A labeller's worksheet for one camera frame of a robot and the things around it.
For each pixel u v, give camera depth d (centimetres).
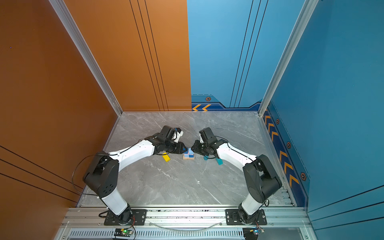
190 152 87
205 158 94
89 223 73
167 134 71
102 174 46
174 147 78
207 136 70
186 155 92
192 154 90
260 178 46
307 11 71
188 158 94
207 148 67
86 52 85
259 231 69
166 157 94
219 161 92
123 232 71
